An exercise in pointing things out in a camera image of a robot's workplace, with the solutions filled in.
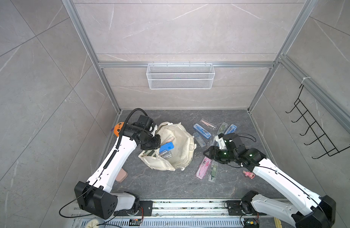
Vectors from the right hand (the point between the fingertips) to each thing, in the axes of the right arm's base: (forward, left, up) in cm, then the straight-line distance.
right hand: (207, 155), depth 75 cm
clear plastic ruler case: (+20, 0, -17) cm, 26 cm away
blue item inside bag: (+13, +22, -13) cm, 29 cm away
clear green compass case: (-3, -6, -16) cm, 17 cm away
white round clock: (-28, +57, -12) cm, 65 cm away
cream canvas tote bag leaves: (+9, +12, -8) cm, 17 cm away
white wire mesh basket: (+56, +13, +13) cm, 59 cm away
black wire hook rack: (+7, -52, +14) cm, 54 cm away
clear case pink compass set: (+35, -8, -17) cm, 40 cm away
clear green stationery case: (+30, -19, -17) cm, 39 cm away
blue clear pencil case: (+27, -2, -16) cm, 31 cm away
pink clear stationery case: (0, 0, -17) cm, 17 cm away
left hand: (+5, +25, +4) cm, 26 cm away
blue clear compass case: (+29, -25, -17) cm, 42 cm away
